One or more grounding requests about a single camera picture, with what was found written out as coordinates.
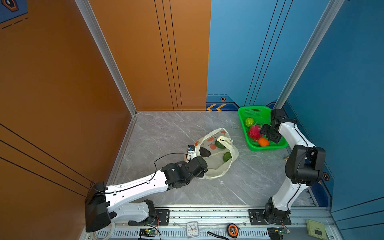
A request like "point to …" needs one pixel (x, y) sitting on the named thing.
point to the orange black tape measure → (232, 230)
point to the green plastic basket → (252, 116)
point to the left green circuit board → (148, 232)
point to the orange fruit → (263, 141)
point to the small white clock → (192, 229)
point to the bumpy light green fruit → (248, 122)
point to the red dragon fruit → (254, 132)
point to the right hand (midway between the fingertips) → (265, 134)
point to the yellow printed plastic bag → (219, 151)
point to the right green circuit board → (276, 233)
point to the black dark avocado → (204, 152)
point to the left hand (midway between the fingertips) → (202, 164)
